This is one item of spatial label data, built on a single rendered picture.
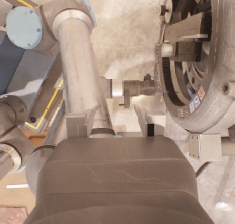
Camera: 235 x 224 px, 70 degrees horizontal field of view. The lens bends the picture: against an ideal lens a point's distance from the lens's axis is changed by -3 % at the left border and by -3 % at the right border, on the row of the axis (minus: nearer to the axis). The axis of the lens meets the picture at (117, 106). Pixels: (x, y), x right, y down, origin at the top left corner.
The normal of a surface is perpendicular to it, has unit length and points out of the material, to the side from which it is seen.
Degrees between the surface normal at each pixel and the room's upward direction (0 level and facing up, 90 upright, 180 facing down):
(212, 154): 22
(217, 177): 0
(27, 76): 0
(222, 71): 61
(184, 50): 4
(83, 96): 45
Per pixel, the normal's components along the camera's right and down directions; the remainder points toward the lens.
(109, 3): 0.01, 0.25
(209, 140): 0.00, -0.14
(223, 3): -1.00, 0.02
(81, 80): 0.01, -0.51
